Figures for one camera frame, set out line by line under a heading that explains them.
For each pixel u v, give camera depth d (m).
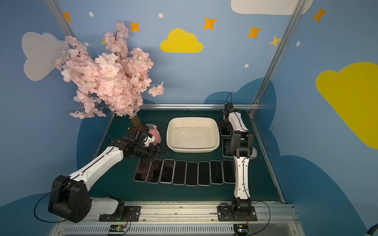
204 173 0.90
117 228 0.72
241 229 0.72
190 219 0.74
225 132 1.08
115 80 0.56
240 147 0.68
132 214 0.74
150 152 0.70
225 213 0.74
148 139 0.82
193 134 1.08
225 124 0.97
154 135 0.93
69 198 0.41
